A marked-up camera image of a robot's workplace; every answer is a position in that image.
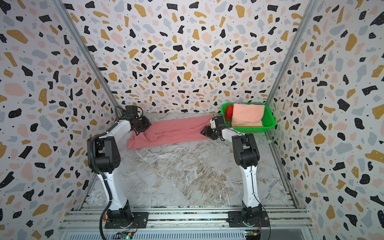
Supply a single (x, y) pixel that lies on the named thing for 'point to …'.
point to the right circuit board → (252, 235)
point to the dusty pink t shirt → (170, 132)
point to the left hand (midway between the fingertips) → (151, 121)
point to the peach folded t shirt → (246, 115)
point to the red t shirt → (228, 113)
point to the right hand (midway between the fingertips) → (201, 129)
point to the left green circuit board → (124, 235)
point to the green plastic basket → (269, 118)
